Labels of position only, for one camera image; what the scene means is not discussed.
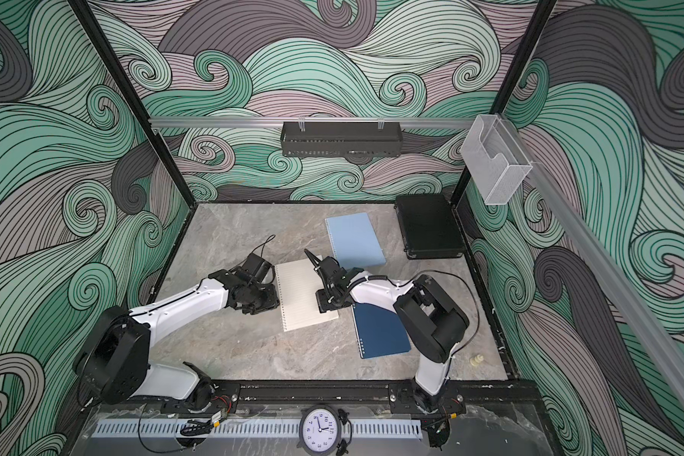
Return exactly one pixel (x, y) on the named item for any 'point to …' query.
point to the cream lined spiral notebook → (298, 282)
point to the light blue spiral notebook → (353, 240)
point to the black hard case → (428, 226)
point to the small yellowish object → (476, 359)
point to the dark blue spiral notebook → (378, 332)
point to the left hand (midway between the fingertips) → (276, 302)
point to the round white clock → (319, 430)
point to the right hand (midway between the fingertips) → (322, 306)
